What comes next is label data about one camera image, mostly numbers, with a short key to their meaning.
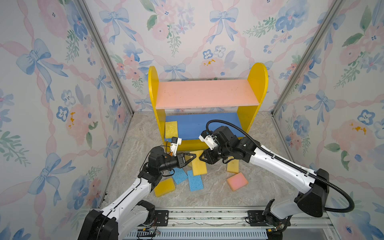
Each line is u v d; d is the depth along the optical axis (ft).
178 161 2.14
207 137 2.14
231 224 2.40
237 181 2.81
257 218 2.40
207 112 3.98
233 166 2.99
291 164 1.46
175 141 2.30
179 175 2.87
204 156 2.26
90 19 2.38
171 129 2.96
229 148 1.82
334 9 2.27
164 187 2.72
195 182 2.76
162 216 2.45
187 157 2.34
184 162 2.26
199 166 2.35
